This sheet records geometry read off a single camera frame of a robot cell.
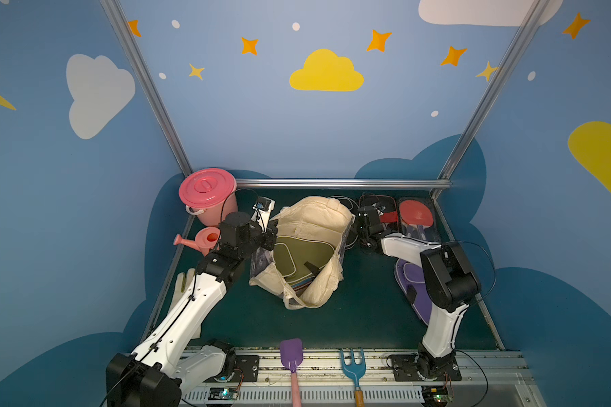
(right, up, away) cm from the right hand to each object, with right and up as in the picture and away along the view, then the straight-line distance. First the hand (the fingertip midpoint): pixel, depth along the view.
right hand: (358, 218), depth 101 cm
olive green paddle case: (-24, -15, -11) cm, 30 cm away
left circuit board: (-45, -50, -29) cm, 73 cm away
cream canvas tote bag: (-16, 0, -15) cm, 22 cm away
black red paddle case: (+17, +6, +17) cm, 25 cm away
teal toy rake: (-6, -45, -27) cm, 53 cm away
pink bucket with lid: (-58, +9, -4) cm, 59 cm away
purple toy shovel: (-25, -41, -24) cm, 54 cm away
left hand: (-28, 0, -25) cm, 38 cm away
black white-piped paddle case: (-1, +7, +13) cm, 15 cm away
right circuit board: (+17, -51, -29) cm, 61 cm away
